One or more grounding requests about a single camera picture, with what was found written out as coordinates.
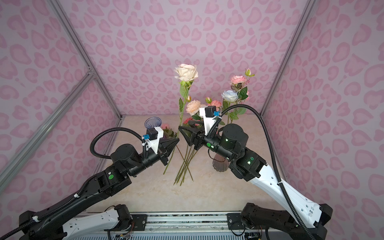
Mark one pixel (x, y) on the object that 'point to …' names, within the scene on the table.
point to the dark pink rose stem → (190, 153)
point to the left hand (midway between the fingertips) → (177, 137)
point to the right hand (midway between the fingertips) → (183, 125)
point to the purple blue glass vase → (152, 122)
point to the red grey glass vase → (220, 163)
